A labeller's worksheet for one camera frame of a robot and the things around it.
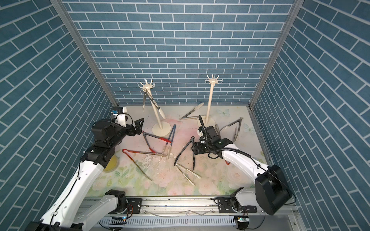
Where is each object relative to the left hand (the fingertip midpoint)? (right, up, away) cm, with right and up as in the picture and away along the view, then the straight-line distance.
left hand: (140, 117), depth 72 cm
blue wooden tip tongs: (+13, -8, +33) cm, 36 cm away
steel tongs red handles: (+49, -28, +17) cm, 59 cm away
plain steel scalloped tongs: (+60, -11, +32) cm, 69 cm away
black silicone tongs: (+27, -16, +27) cm, 41 cm away
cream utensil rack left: (+4, -8, +32) cm, 34 cm away
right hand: (+30, -18, +12) cm, 37 cm away
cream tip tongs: (+20, 0, +39) cm, 44 cm away
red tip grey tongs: (+7, -15, +26) cm, 31 cm away
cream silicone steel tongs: (+7, +4, +12) cm, 15 cm away
